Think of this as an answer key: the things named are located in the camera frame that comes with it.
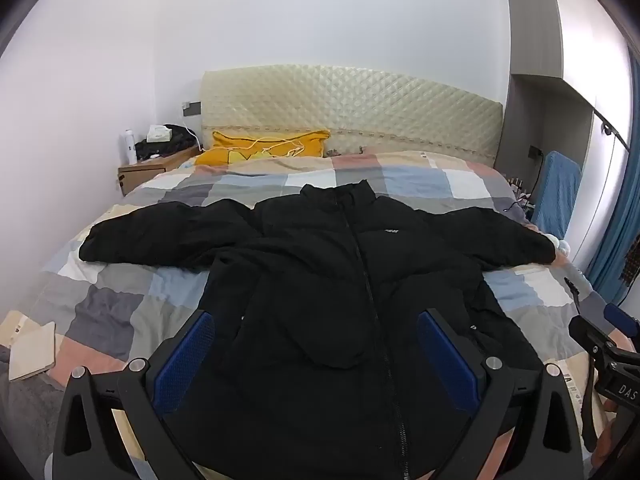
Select blue towel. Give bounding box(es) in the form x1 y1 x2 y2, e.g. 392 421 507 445
530 150 583 241

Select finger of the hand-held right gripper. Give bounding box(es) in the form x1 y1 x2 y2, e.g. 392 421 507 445
564 276 585 317
602 303 640 341

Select yellow pillow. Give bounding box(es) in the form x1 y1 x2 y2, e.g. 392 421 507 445
195 130 332 167

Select beige notebook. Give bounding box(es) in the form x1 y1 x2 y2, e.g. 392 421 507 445
7 321 57 382

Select cardboard box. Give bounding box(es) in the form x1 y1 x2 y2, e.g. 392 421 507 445
0 310 31 348

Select black curtain rail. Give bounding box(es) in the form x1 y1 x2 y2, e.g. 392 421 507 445
592 107 632 153

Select black puffer jacket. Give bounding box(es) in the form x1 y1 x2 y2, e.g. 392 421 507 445
80 180 558 480

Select person's right hand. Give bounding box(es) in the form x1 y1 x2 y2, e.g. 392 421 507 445
591 395 623 470

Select white cable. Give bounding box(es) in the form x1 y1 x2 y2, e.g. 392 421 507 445
182 125 206 153

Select blue curtain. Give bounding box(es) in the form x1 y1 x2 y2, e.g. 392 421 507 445
585 55 640 306

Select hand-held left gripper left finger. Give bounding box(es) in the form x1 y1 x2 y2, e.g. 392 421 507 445
51 309 221 480

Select bed with checkered quilt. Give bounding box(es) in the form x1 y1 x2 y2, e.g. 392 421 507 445
0 150 616 480

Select black bag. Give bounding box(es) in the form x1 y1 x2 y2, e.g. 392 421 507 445
134 124 198 160

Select grey cloth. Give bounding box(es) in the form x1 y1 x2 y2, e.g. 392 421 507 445
0 345 71 480

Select wooden nightstand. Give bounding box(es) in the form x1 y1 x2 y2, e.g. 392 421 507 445
117 145 201 197

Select grey wardrobe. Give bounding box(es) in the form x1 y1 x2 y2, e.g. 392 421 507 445
502 0 632 261

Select beige quilted headboard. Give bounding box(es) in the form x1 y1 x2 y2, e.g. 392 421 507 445
200 64 503 168

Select brown plaid cloth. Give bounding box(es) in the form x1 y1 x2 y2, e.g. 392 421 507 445
620 240 640 291

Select cluster of small bottles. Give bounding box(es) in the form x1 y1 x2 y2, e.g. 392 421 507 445
505 175 533 211

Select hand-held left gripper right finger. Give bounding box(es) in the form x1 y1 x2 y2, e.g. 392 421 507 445
416 308 586 480

